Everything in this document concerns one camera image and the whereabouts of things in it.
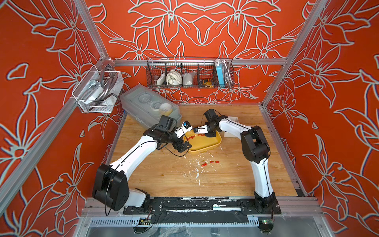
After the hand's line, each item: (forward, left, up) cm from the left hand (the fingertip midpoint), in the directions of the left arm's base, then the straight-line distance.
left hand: (186, 138), depth 81 cm
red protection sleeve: (-8, -12, -16) cm, 21 cm away
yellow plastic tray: (+8, -9, -16) cm, 20 cm away
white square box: (+25, -32, -10) cm, 42 cm away
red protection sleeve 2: (-6, -16, -16) cm, 23 cm away
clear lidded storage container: (+20, +28, +1) cm, 35 cm away
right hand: (+17, -11, -14) cm, 25 cm away
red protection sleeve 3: (-6, -19, -16) cm, 26 cm away
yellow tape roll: (+21, +15, +1) cm, 26 cm away
